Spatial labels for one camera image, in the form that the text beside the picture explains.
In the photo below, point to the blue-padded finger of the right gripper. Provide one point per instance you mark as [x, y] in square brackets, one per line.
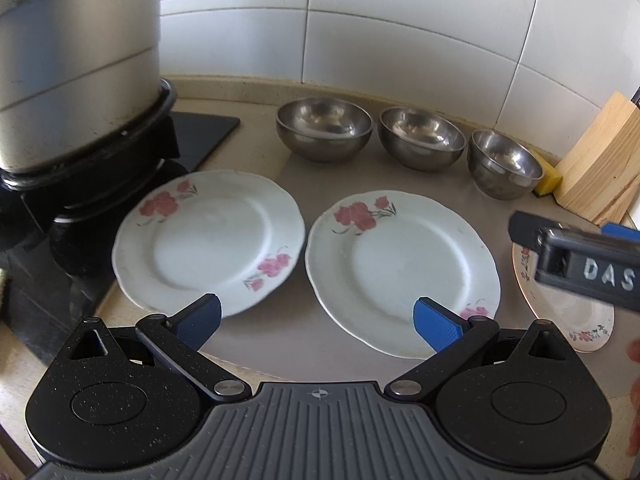
[622, 232]

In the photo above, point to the small steel bowl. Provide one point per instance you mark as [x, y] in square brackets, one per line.
[500, 167]

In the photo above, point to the large steel bowl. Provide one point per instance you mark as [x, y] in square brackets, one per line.
[324, 129]

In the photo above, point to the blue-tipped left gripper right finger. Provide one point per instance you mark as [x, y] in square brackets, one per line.
[456, 341]

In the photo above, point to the large aluminium steamer pot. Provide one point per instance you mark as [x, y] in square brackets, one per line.
[73, 72]

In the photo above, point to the wooden knife block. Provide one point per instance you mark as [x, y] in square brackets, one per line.
[600, 174]

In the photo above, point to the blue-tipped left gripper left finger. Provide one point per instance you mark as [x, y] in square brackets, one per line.
[175, 342]

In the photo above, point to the white plate red flowers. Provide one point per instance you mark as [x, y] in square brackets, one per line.
[223, 232]
[372, 255]

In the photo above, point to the black gas stove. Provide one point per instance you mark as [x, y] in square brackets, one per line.
[58, 224]

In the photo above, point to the yellow green sponge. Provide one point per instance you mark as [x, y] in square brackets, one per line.
[550, 180]

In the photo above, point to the small floral pink-rimmed plate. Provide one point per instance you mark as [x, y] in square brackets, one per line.
[585, 323]

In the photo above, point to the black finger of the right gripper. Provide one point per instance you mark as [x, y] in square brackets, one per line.
[526, 229]

